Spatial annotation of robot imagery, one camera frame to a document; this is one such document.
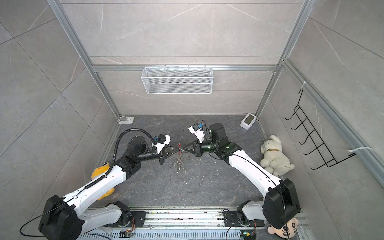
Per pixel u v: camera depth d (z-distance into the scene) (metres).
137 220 0.73
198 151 0.64
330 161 0.58
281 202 0.40
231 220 0.73
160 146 0.61
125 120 1.15
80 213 0.42
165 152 0.65
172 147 0.68
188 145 0.69
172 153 0.69
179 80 1.00
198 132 0.66
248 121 1.12
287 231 0.65
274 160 0.83
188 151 0.70
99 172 0.82
